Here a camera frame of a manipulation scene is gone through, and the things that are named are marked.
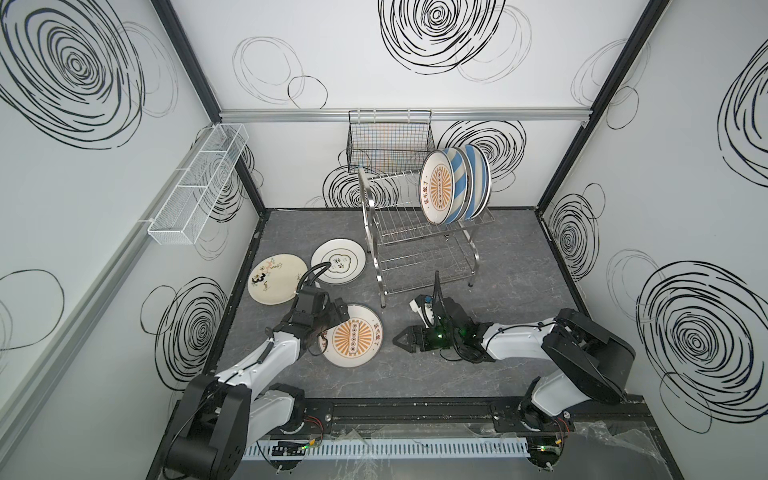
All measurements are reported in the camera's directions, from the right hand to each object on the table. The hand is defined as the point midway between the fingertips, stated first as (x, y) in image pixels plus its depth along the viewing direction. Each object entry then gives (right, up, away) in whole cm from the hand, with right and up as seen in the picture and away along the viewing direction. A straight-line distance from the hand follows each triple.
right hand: (398, 345), depth 81 cm
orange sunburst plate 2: (+10, +43, -2) cm, 44 cm away
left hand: (-18, +8, +9) cm, 21 cm away
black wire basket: (-3, +70, +43) cm, 82 cm away
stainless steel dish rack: (+5, +25, +26) cm, 37 cm away
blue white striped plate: (+19, +36, -7) cm, 41 cm away
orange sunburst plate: (-13, -1, +6) cm, 14 cm away
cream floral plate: (-41, +15, +19) cm, 48 cm away
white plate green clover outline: (-17, +22, +24) cm, 37 cm away
